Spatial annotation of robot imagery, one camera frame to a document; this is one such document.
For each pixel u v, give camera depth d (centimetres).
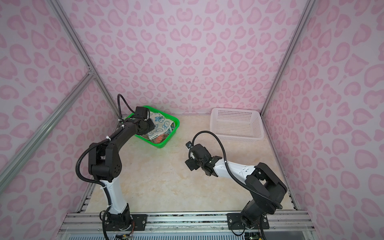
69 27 75
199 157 68
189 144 77
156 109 118
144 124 82
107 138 55
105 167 52
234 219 75
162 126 104
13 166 52
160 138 98
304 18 72
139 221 73
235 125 114
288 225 72
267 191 43
